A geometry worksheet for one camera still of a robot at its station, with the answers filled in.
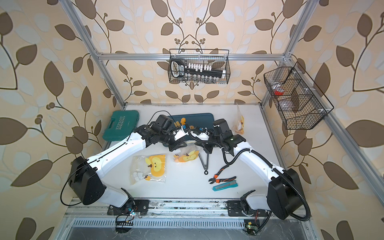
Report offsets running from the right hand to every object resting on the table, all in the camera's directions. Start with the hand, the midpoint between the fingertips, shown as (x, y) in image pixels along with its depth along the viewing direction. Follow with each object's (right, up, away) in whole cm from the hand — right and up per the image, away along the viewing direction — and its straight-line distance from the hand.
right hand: (197, 141), depth 80 cm
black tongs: (+5, -19, +6) cm, 21 cm away
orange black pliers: (+10, -22, +3) cm, 24 cm away
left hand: (-8, +1, -1) cm, 8 cm away
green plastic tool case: (-53, +8, +22) cm, 58 cm away
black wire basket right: (+51, +23, -1) cm, 56 cm away
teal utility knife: (+16, -25, +2) cm, 30 cm away
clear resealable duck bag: (+26, +11, +12) cm, 31 cm away
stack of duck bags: (-28, -16, +5) cm, 32 cm away
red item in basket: (+45, +27, +2) cm, 52 cm away
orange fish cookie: (-10, +11, +25) cm, 29 cm away
